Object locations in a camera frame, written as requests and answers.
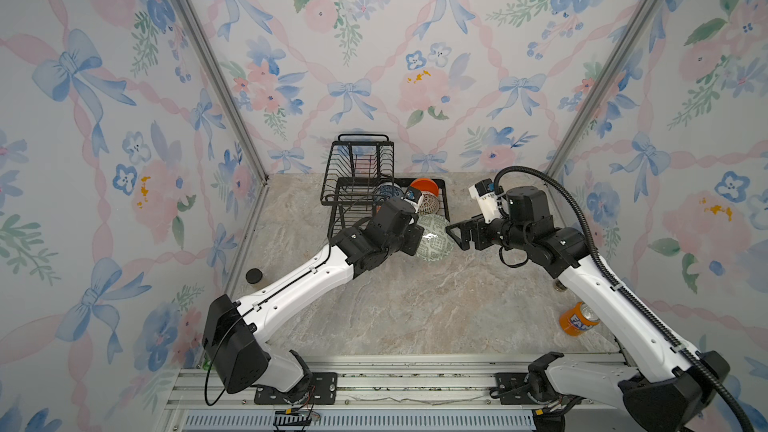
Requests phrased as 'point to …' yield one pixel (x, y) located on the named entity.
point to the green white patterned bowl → (436, 243)
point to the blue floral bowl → (387, 189)
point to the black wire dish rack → (360, 178)
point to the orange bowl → (425, 184)
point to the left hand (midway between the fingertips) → (417, 223)
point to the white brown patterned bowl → (429, 204)
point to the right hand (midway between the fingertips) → (460, 221)
